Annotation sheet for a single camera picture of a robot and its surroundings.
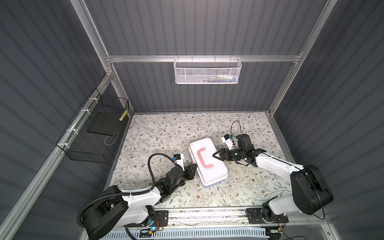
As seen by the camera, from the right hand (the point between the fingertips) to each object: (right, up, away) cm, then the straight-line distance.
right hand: (217, 157), depth 85 cm
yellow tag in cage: (-53, +24, -3) cm, 58 cm away
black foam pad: (-58, +19, -11) cm, 62 cm away
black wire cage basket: (-64, +14, -12) cm, 66 cm away
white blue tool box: (-5, -5, -6) cm, 9 cm away
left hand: (-11, -4, -4) cm, 13 cm away
